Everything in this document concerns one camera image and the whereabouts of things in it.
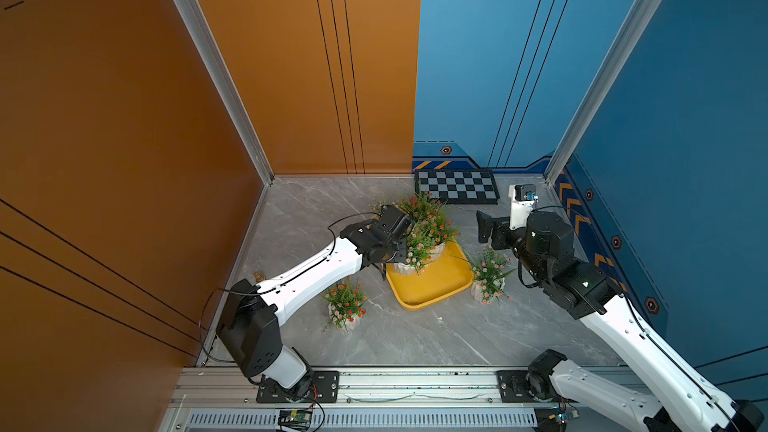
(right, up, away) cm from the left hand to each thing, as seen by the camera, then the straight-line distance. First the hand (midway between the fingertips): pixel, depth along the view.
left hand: (401, 245), depth 82 cm
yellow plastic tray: (+12, -13, +12) cm, 21 cm away
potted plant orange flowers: (+6, +2, -5) cm, 8 cm away
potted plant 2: (-14, -13, -9) cm, 21 cm away
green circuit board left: (-26, -41, -11) cm, 49 cm away
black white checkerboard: (+23, +18, +30) cm, 42 cm away
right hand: (+22, +10, -13) cm, 28 cm away
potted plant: (+9, +11, +23) cm, 27 cm away
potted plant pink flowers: (+24, -8, 0) cm, 26 cm away
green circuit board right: (+35, -40, -12) cm, 54 cm away
